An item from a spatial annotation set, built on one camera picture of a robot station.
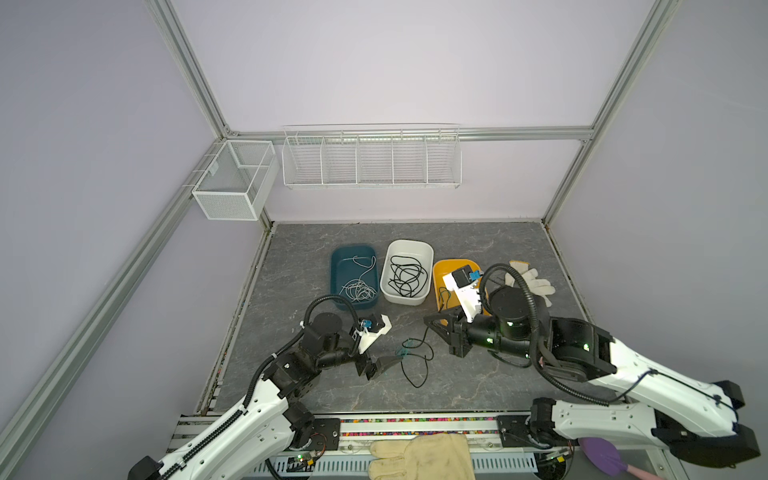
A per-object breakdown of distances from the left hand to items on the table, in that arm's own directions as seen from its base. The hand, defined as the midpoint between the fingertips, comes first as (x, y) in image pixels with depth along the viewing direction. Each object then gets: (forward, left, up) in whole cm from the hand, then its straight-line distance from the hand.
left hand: (391, 345), depth 71 cm
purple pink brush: (-25, -51, -17) cm, 59 cm away
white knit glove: (+24, -50, -17) cm, 58 cm away
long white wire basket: (+60, +3, +12) cm, 61 cm away
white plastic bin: (+40, -13, -14) cm, 45 cm away
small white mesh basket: (+54, +48, +8) cm, 73 cm away
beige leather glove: (-22, -8, -17) cm, 29 cm away
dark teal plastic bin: (+31, +12, -16) cm, 37 cm away
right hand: (-2, -6, +16) cm, 17 cm away
